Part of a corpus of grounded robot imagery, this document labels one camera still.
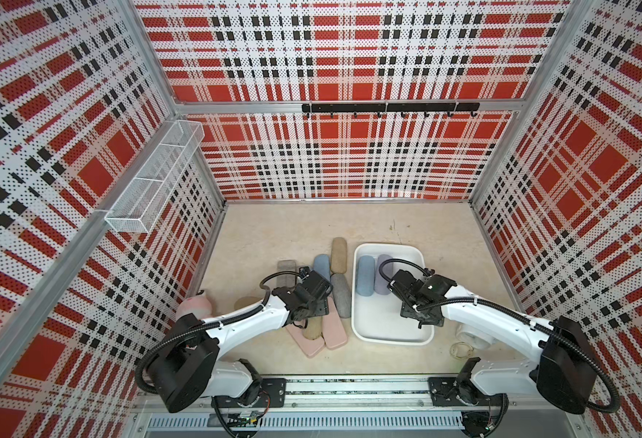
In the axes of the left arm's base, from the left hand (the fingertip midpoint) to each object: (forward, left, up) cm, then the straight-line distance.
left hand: (319, 303), depth 87 cm
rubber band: (-15, -43, -3) cm, 45 cm away
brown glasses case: (-8, +1, +1) cm, 8 cm away
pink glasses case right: (-8, -5, -1) cm, 9 cm away
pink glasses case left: (-13, +2, -1) cm, 13 cm away
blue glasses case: (+16, 0, -2) cm, 16 cm away
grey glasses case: (+4, -7, -1) cm, 8 cm away
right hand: (-4, -32, +4) cm, 32 cm away
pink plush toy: (-1, +39, +1) cm, 39 cm away
